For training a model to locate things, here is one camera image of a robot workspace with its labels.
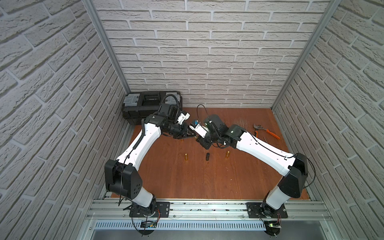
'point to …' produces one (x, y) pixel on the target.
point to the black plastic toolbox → (137, 106)
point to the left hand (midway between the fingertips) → (197, 133)
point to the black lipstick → (207, 156)
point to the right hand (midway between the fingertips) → (200, 137)
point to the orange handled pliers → (260, 127)
